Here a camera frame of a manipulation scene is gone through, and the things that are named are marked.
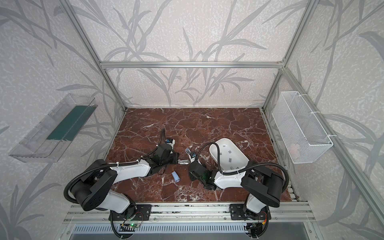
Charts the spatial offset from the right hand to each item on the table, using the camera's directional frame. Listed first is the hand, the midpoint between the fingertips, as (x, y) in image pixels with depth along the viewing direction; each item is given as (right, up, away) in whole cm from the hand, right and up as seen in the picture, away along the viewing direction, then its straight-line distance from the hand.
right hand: (191, 162), depth 88 cm
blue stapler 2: (-5, -1, +3) cm, 6 cm away
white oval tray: (+25, +1, +6) cm, 26 cm away
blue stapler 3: (-2, +6, +4) cm, 7 cm away
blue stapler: (-8, -7, -6) cm, 12 cm away
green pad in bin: (-50, +23, -24) cm, 60 cm away
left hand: (-7, +7, +3) cm, 10 cm away
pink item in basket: (+52, +11, -14) cm, 55 cm away
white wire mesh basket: (+49, +18, -27) cm, 59 cm away
